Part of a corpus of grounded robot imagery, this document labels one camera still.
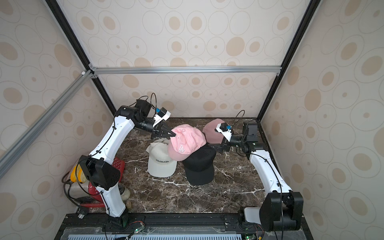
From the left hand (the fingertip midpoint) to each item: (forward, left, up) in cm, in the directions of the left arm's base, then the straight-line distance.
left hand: (175, 132), depth 69 cm
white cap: (-1, +12, -30) cm, 32 cm away
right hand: (+2, -18, -7) cm, 20 cm away
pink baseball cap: (-2, -6, -2) cm, 6 cm away
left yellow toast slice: (-15, +48, -14) cm, 52 cm away
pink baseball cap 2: (+20, -21, -29) cm, 41 cm away
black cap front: (-5, -12, -28) cm, 31 cm away
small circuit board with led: (-34, +17, -31) cm, 49 cm away
